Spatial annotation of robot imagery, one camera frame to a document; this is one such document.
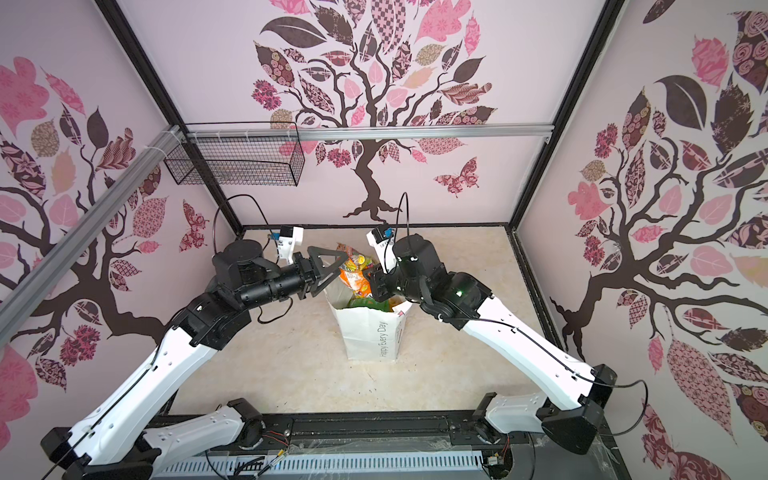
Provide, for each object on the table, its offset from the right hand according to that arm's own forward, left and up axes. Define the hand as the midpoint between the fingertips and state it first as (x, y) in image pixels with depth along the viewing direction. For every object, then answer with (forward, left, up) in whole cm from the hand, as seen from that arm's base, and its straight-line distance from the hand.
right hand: (365, 268), depth 65 cm
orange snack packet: (-2, +1, -2) cm, 3 cm away
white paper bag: (-8, 0, -17) cm, 19 cm away
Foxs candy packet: (+4, -4, -24) cm, 24 cm away
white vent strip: (-34, -20, -34) cm, 52 cm away
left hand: (-3, +3, +4) cm, 6 cm away
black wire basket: (+69, +57, -17) cm, 91 cm away
